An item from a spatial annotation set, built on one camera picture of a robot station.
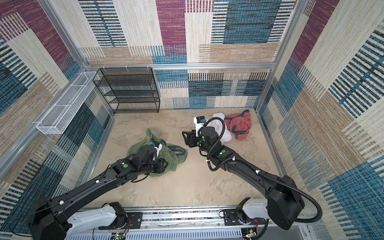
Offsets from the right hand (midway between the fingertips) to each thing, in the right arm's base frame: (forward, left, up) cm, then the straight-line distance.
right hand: (187, 133), depth 78 cm
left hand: (-11, +11, -9) cm, 18 cm away
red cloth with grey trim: (+18, -34, -17) cm, 42 cm away
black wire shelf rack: (+44, +42, -5) cm, 61 cm away
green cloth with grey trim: (-1, +11, -18) cm, 21 cm away
